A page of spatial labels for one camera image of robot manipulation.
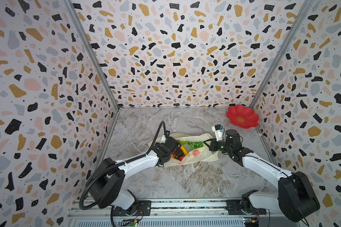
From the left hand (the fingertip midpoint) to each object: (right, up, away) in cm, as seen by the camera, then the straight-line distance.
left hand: (165, 146), depth 88 cm
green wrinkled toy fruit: (+11, +1, +7) cm, 13 cm away
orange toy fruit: (+5, -6, +1) cm, 8 cm away
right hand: (+24, +3, -4) cm, 25 cm away
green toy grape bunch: (+20, 0, +7) cm, 21 cm away
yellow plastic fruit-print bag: (+18, -4, -6) cm, 19 cm away
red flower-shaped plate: (+62, +19, +28) cm, 71 cm away
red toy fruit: (+10, -7, -3) cm, 12 cm away
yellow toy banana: (+12, -3, +5) cm, 13 cm away
